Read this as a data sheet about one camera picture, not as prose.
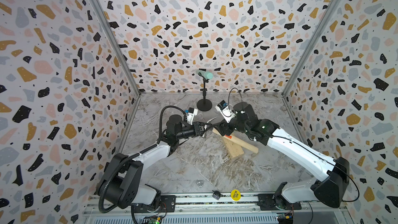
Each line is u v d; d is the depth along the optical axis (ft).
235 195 2.51
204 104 3.71
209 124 2.56
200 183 2.52
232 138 2.62
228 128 2.17
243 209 2.41
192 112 2.50
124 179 1.38
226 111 2.09
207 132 2.52
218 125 2.13
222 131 2.18
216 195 2.40
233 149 2.94
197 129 2.35
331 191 1.28
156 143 1.90
